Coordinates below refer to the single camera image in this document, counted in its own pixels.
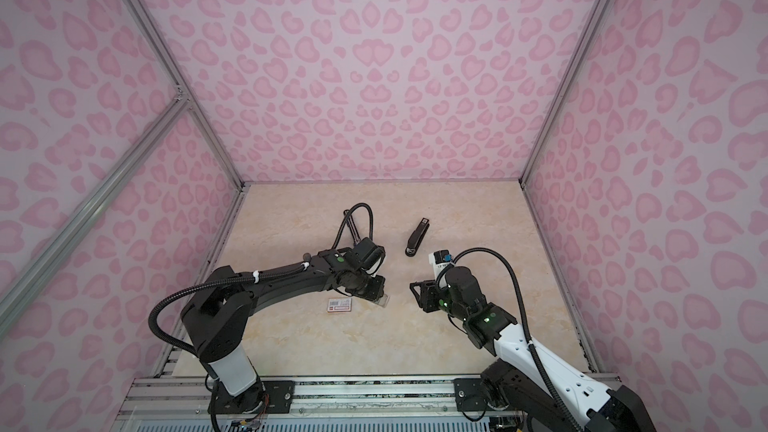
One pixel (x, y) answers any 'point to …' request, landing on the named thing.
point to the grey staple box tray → (383, 300)
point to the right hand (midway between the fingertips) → (416, 285)
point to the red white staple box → (339, 305)
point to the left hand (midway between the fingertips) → (385, 289)
